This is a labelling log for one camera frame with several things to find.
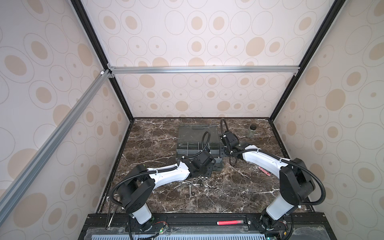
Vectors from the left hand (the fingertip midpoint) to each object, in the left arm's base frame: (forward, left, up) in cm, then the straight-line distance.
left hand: (214, 169), depth 84 cm
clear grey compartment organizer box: (+26, +13, -8) cm, 30 cm away
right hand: (+13, -6, 0) cm, 14 cm away
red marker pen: (-25, -7, -7) cm, 27 cm away
